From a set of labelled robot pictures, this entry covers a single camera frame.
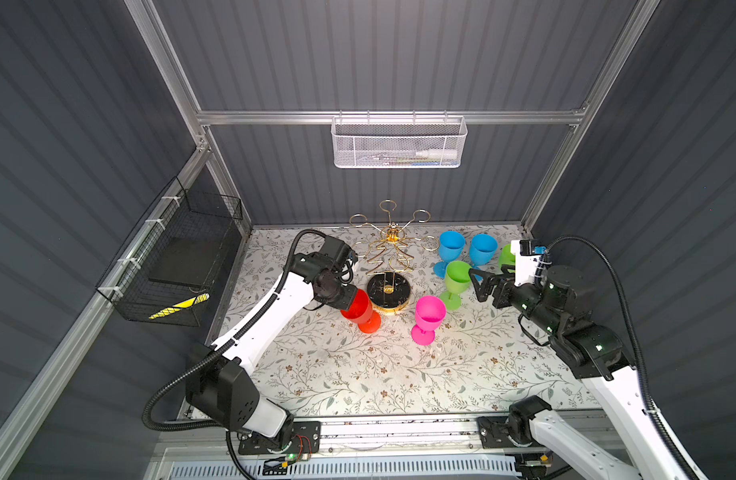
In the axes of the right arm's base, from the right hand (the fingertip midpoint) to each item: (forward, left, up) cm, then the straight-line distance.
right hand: (491, 271), depth 66 cm
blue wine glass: (+23, +2, -18) cm, 30 cm away
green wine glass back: (+9, +3, -16) cm, 19 cm away
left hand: (+2, +35, -15) cm, 38 cm away
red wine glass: (-3, +30, -13) cm, 33 cm away
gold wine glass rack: (+31, +21, -33) cm, 50 cm away
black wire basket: (+2, +76, -1) cm, 76 cm away
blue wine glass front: (+21, -7, -17) cm, 28 cm away
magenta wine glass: (+3, +11, -24) cm, 26 cm away
